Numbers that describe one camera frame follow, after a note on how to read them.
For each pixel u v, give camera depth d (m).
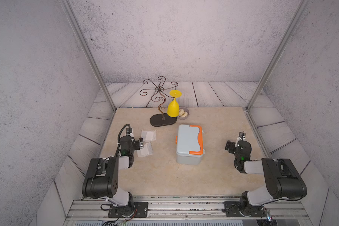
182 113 1.10
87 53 0.87
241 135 0.80
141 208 0.73
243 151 0.71
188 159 0.85
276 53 0.87
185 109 1.14
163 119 1.11
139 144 0.87
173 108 0.90
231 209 0.73
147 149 0.96
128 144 0.73
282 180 0.45
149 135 1.04
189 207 0.76
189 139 0.85
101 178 0.46
